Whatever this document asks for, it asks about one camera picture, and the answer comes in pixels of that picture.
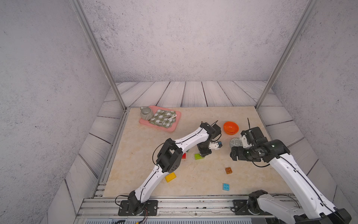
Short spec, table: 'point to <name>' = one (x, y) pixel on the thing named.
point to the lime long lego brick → (198, 157)
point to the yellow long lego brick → (170, 177)
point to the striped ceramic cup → (146, 113)
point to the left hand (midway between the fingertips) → (205, 154)
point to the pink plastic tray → (172, 128)
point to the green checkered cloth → (161, 118)
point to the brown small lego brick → (228, 170)
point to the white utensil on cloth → (173, 116)
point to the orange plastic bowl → (230, 128)
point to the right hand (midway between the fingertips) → (239, 154)
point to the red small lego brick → (184, 156)
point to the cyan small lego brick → (225, 186)
